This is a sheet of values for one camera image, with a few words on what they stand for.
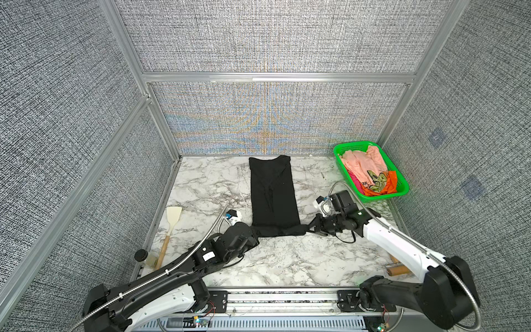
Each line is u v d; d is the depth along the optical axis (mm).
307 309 734
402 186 970
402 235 500
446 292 398
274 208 977
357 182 982
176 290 603
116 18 716
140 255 737
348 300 731
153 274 472
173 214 954
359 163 1029
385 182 975
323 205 748
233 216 676
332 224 688
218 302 734
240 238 538
